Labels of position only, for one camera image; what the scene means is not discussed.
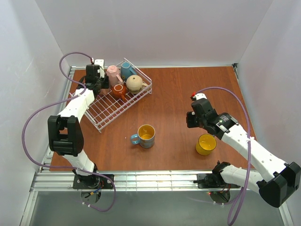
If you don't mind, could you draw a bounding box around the blue mug with yellow inside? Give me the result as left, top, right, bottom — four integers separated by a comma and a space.
130, 124, 156, 149

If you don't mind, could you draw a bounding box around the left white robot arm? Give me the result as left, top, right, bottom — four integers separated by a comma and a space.
48, 60, 109, 176

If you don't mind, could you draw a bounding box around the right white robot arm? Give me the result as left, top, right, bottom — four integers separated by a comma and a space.
186, 94, 301, 208

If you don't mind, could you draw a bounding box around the salmon pink dotted mug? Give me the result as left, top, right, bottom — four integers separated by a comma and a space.
100, 89, 110, 96

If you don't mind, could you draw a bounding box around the light pink faceted mug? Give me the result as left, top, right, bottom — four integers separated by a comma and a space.
106, 65, 123, 87

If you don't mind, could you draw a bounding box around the small orange cup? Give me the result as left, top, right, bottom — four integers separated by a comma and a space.
112, 84, 127, 102

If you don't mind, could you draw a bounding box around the teal dotted mug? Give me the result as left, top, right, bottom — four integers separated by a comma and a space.
120, 62, 137, 82

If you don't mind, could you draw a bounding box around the beige round mug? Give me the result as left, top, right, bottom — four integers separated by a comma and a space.
126, 75, 148, 94

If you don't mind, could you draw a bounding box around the aluminium frame rail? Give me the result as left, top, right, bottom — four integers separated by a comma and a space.
20, 65, 294, 226

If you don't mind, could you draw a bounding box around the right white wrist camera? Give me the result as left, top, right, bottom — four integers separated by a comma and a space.
190, 92, 207, 101

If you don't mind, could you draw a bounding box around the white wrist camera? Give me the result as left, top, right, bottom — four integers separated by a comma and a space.
190, 92, 207, 101
94, 59, 105, 78

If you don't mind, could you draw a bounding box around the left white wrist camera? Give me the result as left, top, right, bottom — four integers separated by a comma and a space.
94, 59, 105, 78

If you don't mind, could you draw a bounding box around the white wire dish rack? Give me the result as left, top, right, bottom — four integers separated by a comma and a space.
84, 58, 152, 132

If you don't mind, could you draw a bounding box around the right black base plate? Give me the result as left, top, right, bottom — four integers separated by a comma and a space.
193, 173, 240, 189

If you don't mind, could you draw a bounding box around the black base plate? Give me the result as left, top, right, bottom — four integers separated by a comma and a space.
72, 175, 113, 189
193, 173, 240, 189

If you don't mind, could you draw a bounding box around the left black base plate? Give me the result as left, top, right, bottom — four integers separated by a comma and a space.
72, 175, 113, 189

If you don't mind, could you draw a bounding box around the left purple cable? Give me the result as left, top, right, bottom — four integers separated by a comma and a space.
21, 52, 118, 212

